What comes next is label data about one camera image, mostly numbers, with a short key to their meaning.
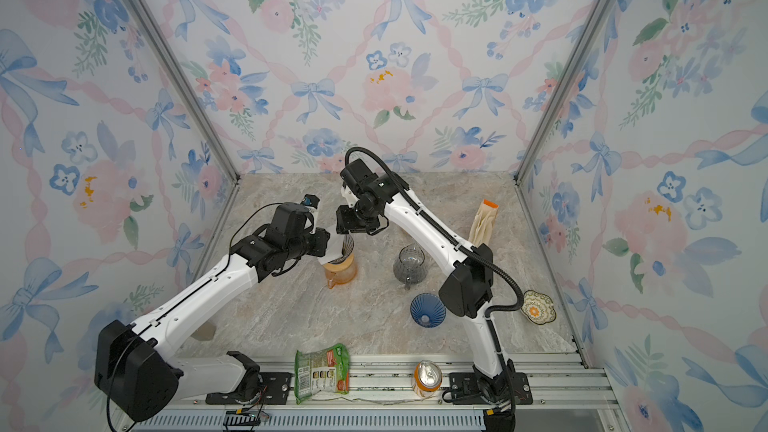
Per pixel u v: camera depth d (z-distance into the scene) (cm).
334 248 78
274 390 74
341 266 86
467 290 57
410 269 88
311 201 71
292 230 62
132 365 39
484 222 95
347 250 85
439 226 53
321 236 72
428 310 82
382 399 73
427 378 66
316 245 72
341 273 88
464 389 73
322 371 74
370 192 58
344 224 70
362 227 72
